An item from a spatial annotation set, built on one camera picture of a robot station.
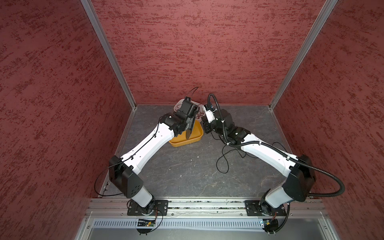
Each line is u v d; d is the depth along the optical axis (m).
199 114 0.61
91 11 0.72
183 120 0.57
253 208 0.74
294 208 0.76
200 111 0.71
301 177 0.42
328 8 0.71
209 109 0.65
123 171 0.41
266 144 0.50
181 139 0.98
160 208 0.74
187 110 0.57
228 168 0.88
